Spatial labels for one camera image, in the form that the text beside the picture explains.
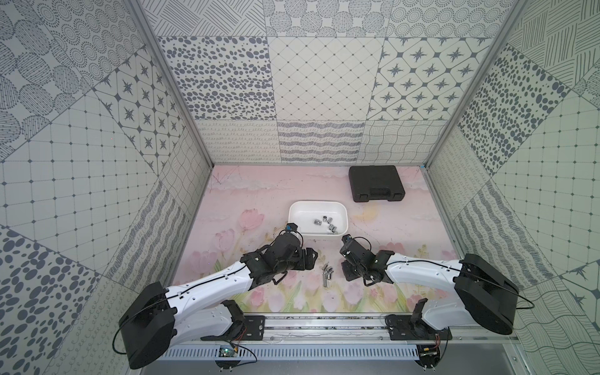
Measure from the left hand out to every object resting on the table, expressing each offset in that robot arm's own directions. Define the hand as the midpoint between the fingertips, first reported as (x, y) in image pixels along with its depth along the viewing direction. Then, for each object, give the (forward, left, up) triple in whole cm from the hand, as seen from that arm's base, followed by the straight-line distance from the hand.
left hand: (311, 250), depth 79 cm
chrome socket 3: (+18, -8, -10) cm, 22 cm away
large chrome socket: (+17, -3, -10) cm, 20 cm away
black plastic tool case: (+38, -30, -7) cm, 49 cm away
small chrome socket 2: (+15, -10, -11) cm, 21 cm away
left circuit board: (-28, +26, -13) cm, 40 cm away
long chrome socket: (-6, -5, -11) cm, 14 cm away
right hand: (-1, -15, -12) cm, 19 cm away
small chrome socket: (+15, -8, -11) cm, 21 cm away
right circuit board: (-27, -37, -15) cm, 48 cm away
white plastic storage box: (+20, -3, -11) cm, 23 cm away
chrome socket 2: (+19, -5, -9) cm, 22 cm away
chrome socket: (-2, -6, -11) cm, 13 cm away
